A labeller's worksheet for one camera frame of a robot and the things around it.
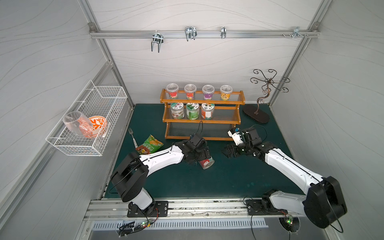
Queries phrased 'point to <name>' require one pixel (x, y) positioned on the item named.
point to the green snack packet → (150, 146)
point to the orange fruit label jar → (207, 111)
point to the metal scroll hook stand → (253, 111)
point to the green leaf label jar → (192, 110)
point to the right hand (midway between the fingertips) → (228, 148)
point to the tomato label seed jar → (206, 163)
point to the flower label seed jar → (177, 110)
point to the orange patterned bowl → (100, 124)
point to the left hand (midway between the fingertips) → (206, 157)
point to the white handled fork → (131, 132)
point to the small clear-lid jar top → (172, 89)
